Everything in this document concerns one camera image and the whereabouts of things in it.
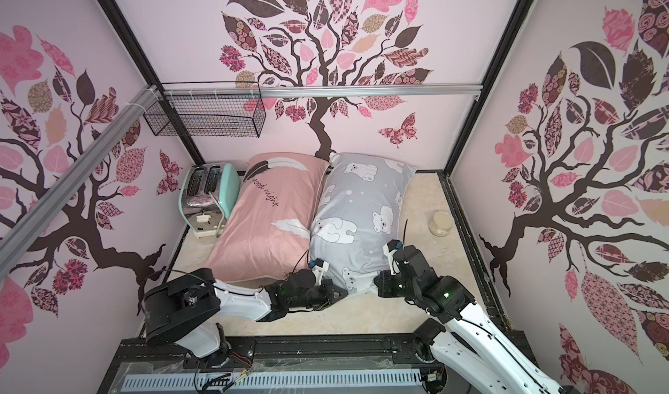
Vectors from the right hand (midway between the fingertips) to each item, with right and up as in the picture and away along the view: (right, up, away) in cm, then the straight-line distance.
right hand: (374, 278), depth 73 cm
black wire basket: (-59, +56, +22) cm, 84 cm away
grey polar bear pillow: (-5, +17, +13) cm, 22 cm away
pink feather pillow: (-34, +11, +10) cm, 37 cm away
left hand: (-7, -9, +6) cm, 13 cm away
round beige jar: (+28, +13, +22) cm, 38 cm away
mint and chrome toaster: (-57, +24, +17) cm, 64 cm away
